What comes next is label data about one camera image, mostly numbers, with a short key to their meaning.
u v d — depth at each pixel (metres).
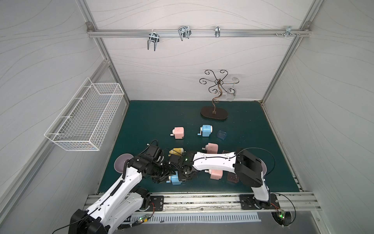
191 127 0.95
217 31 0.78
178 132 0.94
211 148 0.86
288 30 0.77
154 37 0.78
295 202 0.77
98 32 0.80
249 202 0.74
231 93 1.04
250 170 0.48
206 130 0.96
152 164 0.63
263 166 0.81
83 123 0.69
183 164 0.60
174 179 0.75
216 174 0.77
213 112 1.11
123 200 0.48
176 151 0.77
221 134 1.04
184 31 0.76
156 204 0.74
